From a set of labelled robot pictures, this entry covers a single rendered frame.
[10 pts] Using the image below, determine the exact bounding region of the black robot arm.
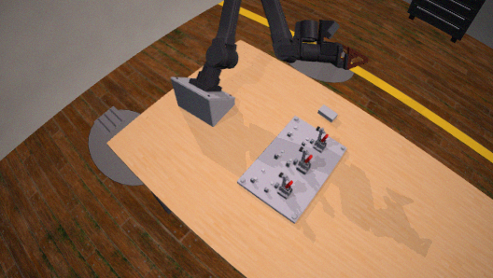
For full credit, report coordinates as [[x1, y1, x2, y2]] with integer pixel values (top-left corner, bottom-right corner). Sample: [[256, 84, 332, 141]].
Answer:
[[189, 0, 340, 91]]

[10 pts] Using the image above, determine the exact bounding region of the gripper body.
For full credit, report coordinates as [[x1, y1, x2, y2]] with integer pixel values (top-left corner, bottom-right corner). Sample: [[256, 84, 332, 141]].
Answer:
[[317, 42, 348, 70]]

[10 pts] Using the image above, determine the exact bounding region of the grey toggle clamp with red handle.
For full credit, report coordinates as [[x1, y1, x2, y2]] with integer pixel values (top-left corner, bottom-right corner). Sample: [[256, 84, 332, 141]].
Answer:
[[277, 172, 293, 199], [313, 126, 329, 153]]

